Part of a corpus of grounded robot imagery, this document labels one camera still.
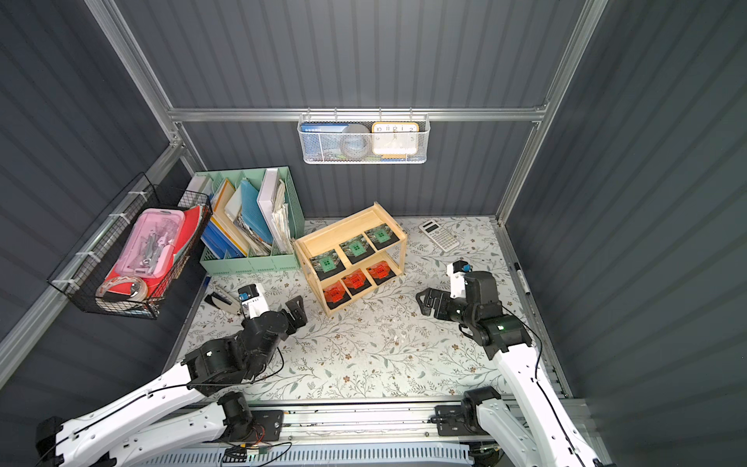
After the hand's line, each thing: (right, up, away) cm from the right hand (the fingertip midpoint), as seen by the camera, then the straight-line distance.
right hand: (438, 297), depth 76 cm
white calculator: (+8, +18, +39) cm, 44 cm away
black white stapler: (-67, -5, +18) cm, 70 cm away
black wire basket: (-79, +10, -12) cm, 81 cm away
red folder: (-76, +4, -9) cm, 76 cm away
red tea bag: (-31, -3, +21) cm, 37 cm away
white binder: (-52, +27, +16) cm, 61 cm away
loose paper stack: (-46, +23, +13) cm, 53 cm away
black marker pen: (+36, 0, +27) cm, 45 cm away
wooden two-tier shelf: (-26, +19, +14) cm, 35 cm away
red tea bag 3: (-15, +4, +26) cm, 30 cm away
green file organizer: (-59, +10, +28) cm, 66 cm away
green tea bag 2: (-22, +13, +9) cm, 27 cm away
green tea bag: (-30, +8, +5) cm, 32 cm away
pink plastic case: (-73, +13, -3) cm, 75 cm away
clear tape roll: (-71, +2, -9) cm, 72 cm away
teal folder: (-57, +24, +18) cm, 64 cm away
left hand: (-39, -1, -3) cm, 39 cm away
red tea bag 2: (-24, +1, +24) cm, 33 cm away
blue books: (-69, +15, +21) cm, 74 cm away
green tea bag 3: (-15, +17, +11) cm, 25 cm away
